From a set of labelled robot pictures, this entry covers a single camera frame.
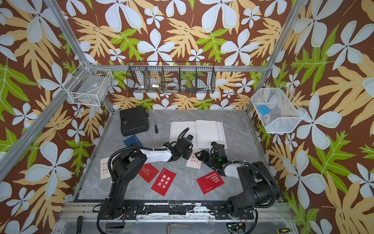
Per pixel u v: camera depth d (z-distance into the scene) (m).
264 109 0.86
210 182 0.85
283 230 0.69
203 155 0.83
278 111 0.84
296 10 0.69
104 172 0.88
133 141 1.02
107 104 1.17
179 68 0.91
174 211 0.75
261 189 0.44
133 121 1.09
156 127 1.11
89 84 0.86
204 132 1.07
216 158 0.73
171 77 0.97
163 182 0.84
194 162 0.92
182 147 0.76
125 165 0.53
